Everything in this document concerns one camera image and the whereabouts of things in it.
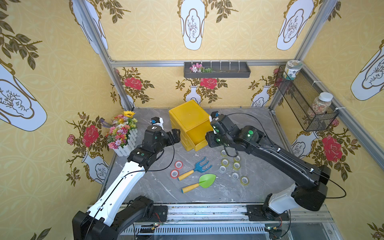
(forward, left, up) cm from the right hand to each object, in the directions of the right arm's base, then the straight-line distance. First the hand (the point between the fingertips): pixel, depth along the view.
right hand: (212, 133), depth 74 cm
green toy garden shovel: (-15, +2, -26) cm, 30 cm away
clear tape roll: (-8, -8, -26) cm, 28 cm away
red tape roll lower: (-12, +20, -27) cm, 35 cm away
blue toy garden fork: (-7, +7, -27) cm, 29 cm away
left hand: (+2, +23, -3) cm, 23 cm away
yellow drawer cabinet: (+9, +11, -5) cm, 15 cm away
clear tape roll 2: (-11, -15, -26) cm, 32 cm away
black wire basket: (+31, -54, +1) cm, 62 cm away
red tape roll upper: (-6, +18, -26) cm, 32 cm away
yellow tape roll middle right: (-5, -16, -26) cm, 31 cm away
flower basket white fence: (+4, +50, -10) cm, 52 cm away
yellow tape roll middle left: (-3, -10, -26) cm, 28 cm away
